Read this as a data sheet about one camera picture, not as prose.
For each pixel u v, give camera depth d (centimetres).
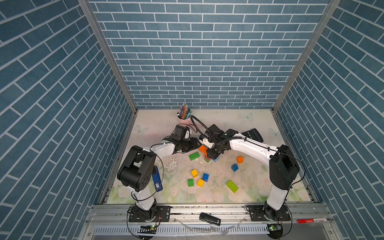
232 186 82
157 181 81
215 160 76
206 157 92
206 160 93
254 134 103
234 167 89
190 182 83
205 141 80
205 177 83
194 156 94
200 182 82
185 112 102
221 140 63
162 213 74
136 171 48
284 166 48
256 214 74
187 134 81
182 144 80
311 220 71
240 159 91
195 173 84
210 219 70
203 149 87
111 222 72
